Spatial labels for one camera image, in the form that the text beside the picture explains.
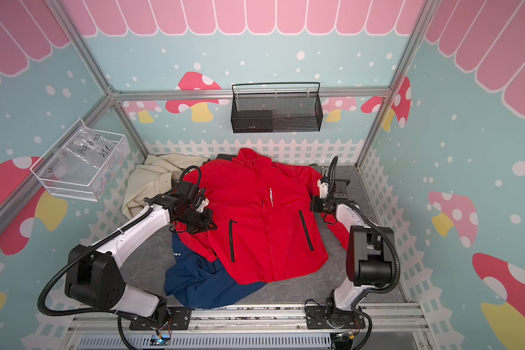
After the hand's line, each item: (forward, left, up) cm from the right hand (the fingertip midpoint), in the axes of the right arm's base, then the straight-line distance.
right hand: (311, 201), depth 95 cm
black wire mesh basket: (+31, +15, +27) cm, 44 cm away
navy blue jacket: (-32, +46, -3) cm, 56 cm away
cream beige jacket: (+12, +71, +4) cm, 73 cm away
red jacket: (-11, +21, -3) cm, 24 cm away
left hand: (-16, +39, +4) cm, 42 cm away
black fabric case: (+34, +43, -3) cm, 55 cm away
